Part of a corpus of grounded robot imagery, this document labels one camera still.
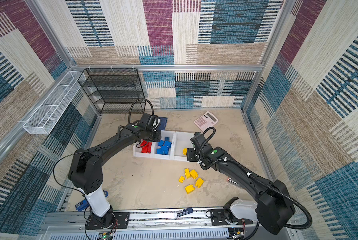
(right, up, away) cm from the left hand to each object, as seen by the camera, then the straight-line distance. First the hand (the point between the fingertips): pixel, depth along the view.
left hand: (161, 134), depth 90 cm
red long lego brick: (-8, -8, +6) cm, 13 cm away
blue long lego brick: (-1, -6, +10) cm, 12 cm away
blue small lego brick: (+3, -7, +11) cm, 13 cm away
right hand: (+18, -11, -7) cm, 22 cm away
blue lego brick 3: (+2, -11, +4) cm, 12 cm away
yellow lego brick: (+19, -22, -5) cm, 29 cm away
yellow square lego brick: (+14, -11, +4) cm, 18 cm away
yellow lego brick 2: (+22, -26, -6) cm, 35 cm away
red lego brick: (-11, -10, +4) cm, 15 cm away
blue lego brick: (0, -11, +4) cm, 11 cm away
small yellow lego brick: (+12, -25, -4) cm, 28 cm away
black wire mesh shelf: (-38, +31, +21) cm, 53 cm away
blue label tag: (+15, -37, -15) cm, 43 cm away
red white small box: (+39, -25, -5) cm, 47 cm away
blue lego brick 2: (+3, -4, +12) cm, 13 cm away
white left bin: (-15, -11, +4) cm, 19 cm away
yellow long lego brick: (+15, -22, -4) cm, 27 cm away
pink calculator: (+30, +8, +21) cm, 38 cm away
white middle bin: (+6, -1, +7) cm, 9 cm away
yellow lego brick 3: (+16, -28, -9) cm, 34 cm away
